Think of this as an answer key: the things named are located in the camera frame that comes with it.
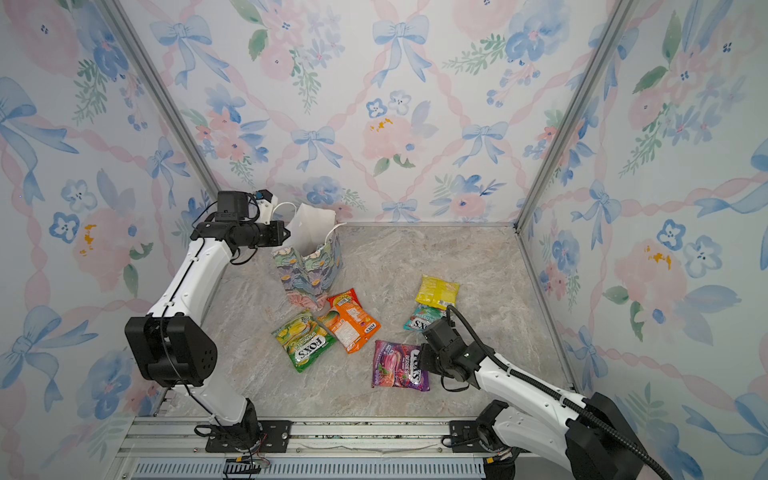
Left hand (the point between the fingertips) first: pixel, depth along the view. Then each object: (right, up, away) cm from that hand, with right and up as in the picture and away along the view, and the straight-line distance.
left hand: (290, 229), depth 85 cm
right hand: (+38, -36, 0) cm, 52 cm away
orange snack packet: (+16, -28, +6) cm, 32 cm away
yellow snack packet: (+44, -20, +11) cm, 49 cm away
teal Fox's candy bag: (+39, -26, +7) cm, 47 cm away
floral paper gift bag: (+8, -8, -7) cm, 13 cm away
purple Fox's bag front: (+30, -38, -2) cm, 49 cm away
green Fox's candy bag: (+3, -32, +3) cm, 32 cm away
